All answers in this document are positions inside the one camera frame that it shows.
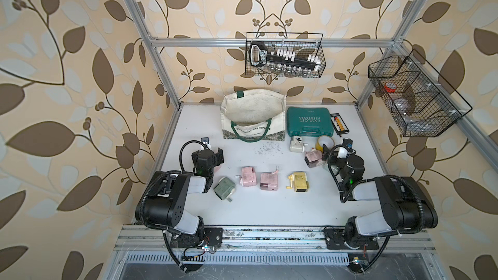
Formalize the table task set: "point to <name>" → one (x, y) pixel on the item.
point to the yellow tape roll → (325, 140)
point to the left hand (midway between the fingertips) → (205, 148)
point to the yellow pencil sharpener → (298, 181)
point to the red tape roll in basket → (390, 87)
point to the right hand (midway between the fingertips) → (334, 145)
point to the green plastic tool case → (309, 122)
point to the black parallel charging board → (338, 124)
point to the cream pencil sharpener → (297, 146)
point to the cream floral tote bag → (253, 115)
